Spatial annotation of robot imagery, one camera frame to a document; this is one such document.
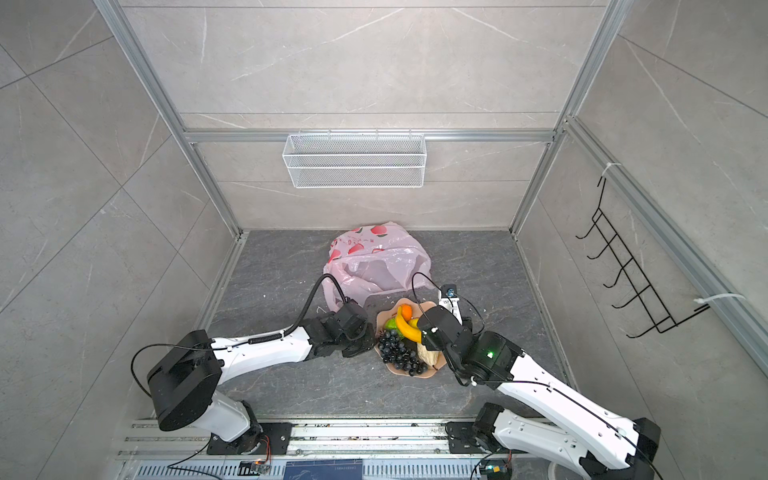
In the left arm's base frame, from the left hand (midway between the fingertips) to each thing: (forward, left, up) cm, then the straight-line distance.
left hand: (382, 335), depth 84 cm
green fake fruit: (+3, -3, 0) cm, 4 cm away
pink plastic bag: (+24, +4, +4) cm, 25 cm away
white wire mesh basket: (+54, +8, +22) cm, 59 cm away
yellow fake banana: (0, -8, +3) cm, 8 cm away
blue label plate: (-30, +14, -6) cm, 34 cm away
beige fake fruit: (-6, -13, -2) cm, 14 cm away
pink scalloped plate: (+8, -11, -1) cm, 14 cm away
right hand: (-2, -14, +12) cm, 19 cm away
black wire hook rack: (-8, -58, +25) cm, 64 cm away
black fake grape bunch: (-5, -3, 0) cm, 5 cm away
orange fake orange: (+8, -8, -1) cm, 11 cm away
